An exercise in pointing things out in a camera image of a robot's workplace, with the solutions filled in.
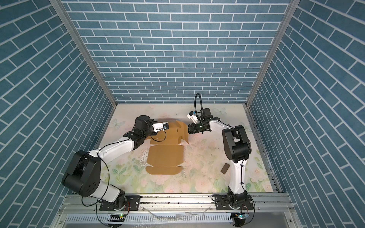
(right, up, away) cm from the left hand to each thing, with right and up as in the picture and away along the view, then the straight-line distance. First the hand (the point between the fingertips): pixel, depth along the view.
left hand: (157, 119), depth 90 cm
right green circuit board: (+48, -49, -19) cm, 71 cm away
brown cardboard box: (+6, -25, +2) cm, 26 cm away
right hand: (+19, -8, +6) cm, 22 cm away
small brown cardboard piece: (+42, -30, -3) cm, 52 cm away
